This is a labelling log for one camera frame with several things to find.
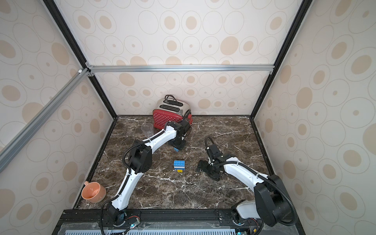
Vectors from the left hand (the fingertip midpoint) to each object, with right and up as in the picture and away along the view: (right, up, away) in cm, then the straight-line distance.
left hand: (181, 145), depth 98 cm
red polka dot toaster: (-7, +24, +1) cm, 26 cm away
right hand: (+15, -14, -13) cm, 24 cm away
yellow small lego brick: (-1, -15, -9) cm, 17 cm away
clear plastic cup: (-26, +11, +11) cm, 30 cm away
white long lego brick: (0, -10, -15) cm, 18 cm away
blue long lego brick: (0, -8, -15) cm, 17 cm away
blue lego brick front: (-1, -13, -9) cm, 16 cm away
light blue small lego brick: (-4, -2, -1) cm, 4 cm away
